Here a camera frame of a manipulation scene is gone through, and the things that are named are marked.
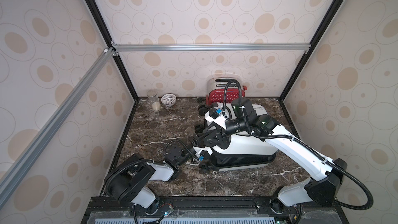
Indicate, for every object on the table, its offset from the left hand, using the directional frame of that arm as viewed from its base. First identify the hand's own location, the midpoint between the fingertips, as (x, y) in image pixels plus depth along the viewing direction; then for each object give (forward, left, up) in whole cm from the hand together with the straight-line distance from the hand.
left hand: (212, 134), depth 73 cm
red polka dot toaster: (+39, -4, -6) cm, 40 cm away
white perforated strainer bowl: (+43, +31, -21) cm, 57 cm away
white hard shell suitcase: (-9, -13, +2) cm, 16 cm away
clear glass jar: (+35, +38, -9) cm, 52 cm away
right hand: (-3, +2, +8) cm, 9 cm away
